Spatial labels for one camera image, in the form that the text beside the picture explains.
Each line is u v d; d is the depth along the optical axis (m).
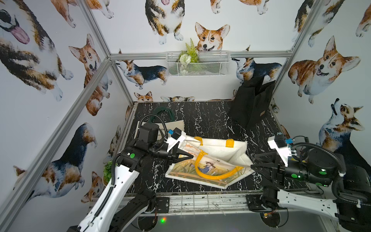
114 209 0.41
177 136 0.51
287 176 0.43
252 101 0.88
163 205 0.73
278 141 0.44
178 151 0.55
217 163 0.59
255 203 0.73
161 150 0.53
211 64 0.92
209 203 0.75
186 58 0.83
